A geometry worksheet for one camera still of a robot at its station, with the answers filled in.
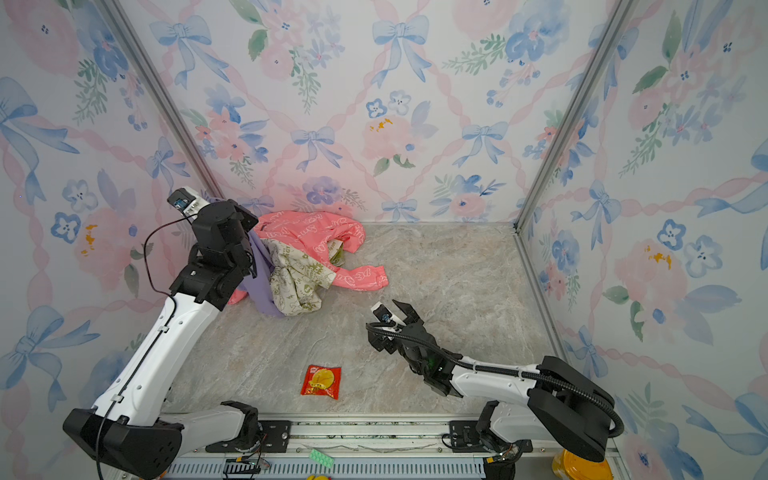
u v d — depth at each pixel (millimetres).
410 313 748
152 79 790
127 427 370
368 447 732
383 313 663
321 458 701
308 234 1025
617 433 420
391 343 718
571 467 616
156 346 422
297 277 856
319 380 816
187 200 531
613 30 708
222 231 482
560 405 420
